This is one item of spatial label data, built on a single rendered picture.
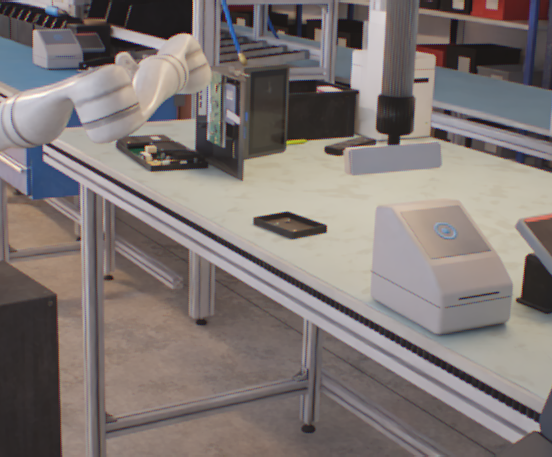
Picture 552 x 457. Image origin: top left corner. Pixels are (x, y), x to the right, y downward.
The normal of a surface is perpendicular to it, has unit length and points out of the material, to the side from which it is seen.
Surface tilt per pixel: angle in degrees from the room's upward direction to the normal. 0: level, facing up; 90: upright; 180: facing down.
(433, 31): 90
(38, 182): 90
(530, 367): 0
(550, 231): 32
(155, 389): 0
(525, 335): 0
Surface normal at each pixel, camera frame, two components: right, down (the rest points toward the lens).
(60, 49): 0.37, -0.55
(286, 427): 0.04, -0.96
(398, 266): -0.87, 0.11
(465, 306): 0.49, 0.27
